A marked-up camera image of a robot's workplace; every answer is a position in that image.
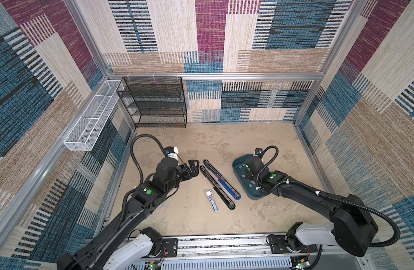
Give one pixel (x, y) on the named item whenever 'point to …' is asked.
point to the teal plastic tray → (247, 185)
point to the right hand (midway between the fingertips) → (251, 169)
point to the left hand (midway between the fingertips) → (191, 163)
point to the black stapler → (224, 197)
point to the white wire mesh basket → (84, 134)
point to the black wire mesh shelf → (154, 102)
